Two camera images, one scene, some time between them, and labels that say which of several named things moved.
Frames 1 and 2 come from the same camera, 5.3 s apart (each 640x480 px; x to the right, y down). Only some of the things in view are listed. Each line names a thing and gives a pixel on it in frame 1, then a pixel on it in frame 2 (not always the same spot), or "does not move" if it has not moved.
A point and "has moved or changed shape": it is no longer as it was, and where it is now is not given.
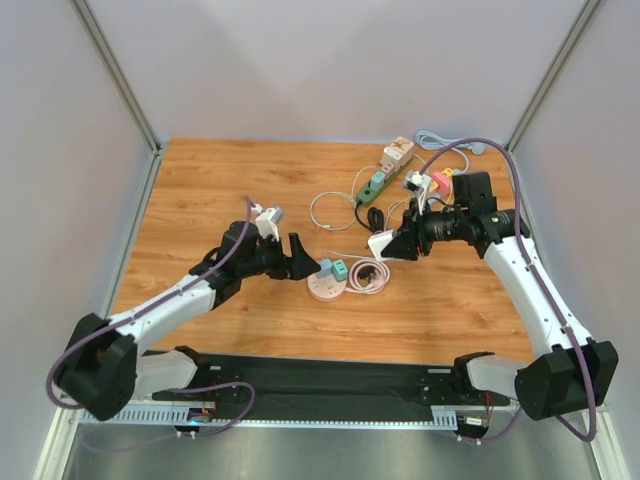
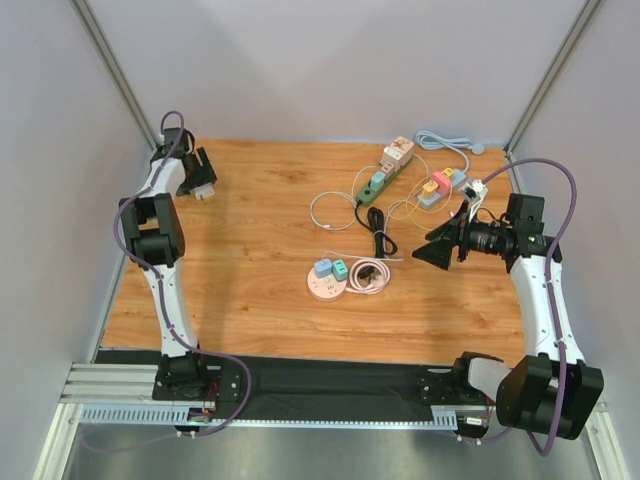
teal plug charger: x=339 y=270 does not move
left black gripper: x=288 y=257 to x=201 y=178
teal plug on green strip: x=377 y=181 does not move
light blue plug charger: x=326 y=267 does not move
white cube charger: x=378 y=241 has moved or changed shape
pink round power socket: x=325 y=290 does not move
